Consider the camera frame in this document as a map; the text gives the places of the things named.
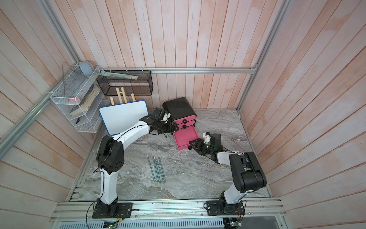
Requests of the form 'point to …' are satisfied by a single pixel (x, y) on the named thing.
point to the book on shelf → (93, 92)
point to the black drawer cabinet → (178, 109)
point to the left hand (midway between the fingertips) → (173, 130)
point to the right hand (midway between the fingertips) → (191, 143)
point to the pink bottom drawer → (183, 136)
